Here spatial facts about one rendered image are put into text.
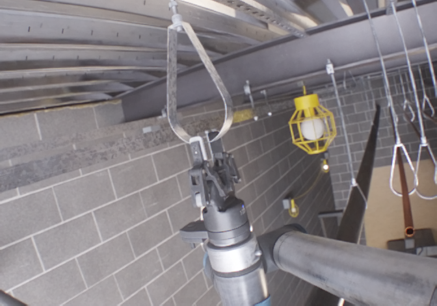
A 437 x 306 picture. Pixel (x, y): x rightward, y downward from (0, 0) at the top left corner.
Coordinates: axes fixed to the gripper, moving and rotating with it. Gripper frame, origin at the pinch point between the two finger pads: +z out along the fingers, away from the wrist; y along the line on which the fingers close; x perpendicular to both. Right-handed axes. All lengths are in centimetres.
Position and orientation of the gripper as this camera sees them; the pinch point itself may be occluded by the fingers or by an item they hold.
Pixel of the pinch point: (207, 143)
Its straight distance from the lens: 52.9
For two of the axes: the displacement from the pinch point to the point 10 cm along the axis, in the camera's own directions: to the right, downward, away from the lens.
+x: -8.5, 1.8, 4.9
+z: -2.4, -9.7, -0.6
